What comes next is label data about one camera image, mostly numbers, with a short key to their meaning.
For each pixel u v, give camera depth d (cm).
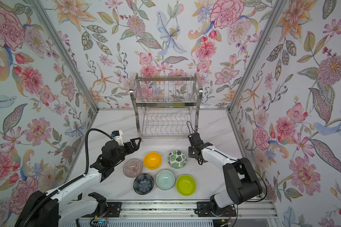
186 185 82
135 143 74
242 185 44
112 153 64
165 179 83
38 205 40
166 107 126
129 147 73
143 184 82
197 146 72
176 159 92
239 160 47
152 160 90
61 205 43
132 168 88
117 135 75
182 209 75
